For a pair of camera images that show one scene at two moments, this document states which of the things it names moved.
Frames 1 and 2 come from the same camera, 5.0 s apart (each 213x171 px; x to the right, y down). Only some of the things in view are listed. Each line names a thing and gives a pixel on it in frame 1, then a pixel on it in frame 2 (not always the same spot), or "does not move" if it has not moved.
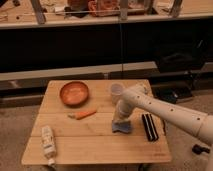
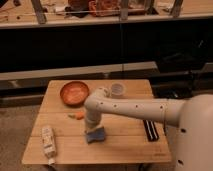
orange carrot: [81, 115] does not move
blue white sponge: [121, 125] to [97, 134]
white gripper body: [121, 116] to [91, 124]
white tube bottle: [48, 144] does not move
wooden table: [74, 125] does not move
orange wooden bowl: [74, 94] does not move
